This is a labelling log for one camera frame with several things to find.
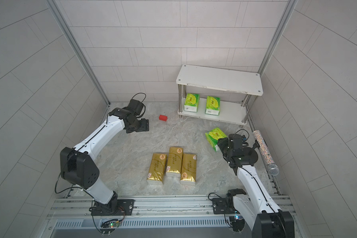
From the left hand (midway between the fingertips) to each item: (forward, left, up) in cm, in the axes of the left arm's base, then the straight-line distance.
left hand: (146, 126), depth 86 cm
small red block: (+18, -7, -13) cm, 23 cm away
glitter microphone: (-27, -62, +7) cm, 68 cm away
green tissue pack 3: (+21, -27, -1) cm, 34 cm away
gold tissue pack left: (-22, -8, -7) cm, 25 cm away
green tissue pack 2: (+18, -42, -1) cm, 46 cm away
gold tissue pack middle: (-18, -17, -7) cm, 26 cm away
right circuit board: (-45, -48, -14) cm, 67 cm away
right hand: (-7, -42, -2) cm, 43 cm away
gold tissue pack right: (-22, -25, -7) cm, 34 cm away
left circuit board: (-46, +11, -13) cm, 49 cm away
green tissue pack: (-6, -39, -2) cm, 39 cm away
